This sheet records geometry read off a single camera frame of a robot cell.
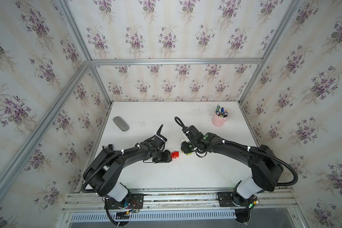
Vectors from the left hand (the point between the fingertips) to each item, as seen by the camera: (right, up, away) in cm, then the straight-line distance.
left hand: (169, 160), depth 87 cm
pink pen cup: (+34, +24, +12) cm, 43 cm away
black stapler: (-40, +8, +5) cm, 41 cm away
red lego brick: (+3, +4, -1) cm, 5 cm away
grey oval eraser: (-37, +22, +17) cm, 47 cm away
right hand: (+10, +8, -1) cm, 13 cm away
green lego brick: (+11, +6, -7) cm, 15 cm away
